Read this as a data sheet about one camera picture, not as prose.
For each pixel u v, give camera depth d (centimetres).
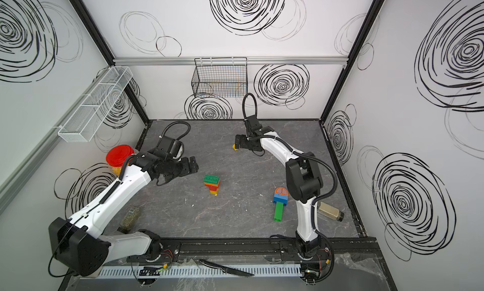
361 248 75
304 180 52
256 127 75
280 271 71
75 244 38
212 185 83
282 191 87
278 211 82
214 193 88
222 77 124
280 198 86
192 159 73
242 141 85
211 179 94
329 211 82
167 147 60
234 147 106
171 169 63
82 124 72
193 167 71
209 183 82
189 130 70
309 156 52
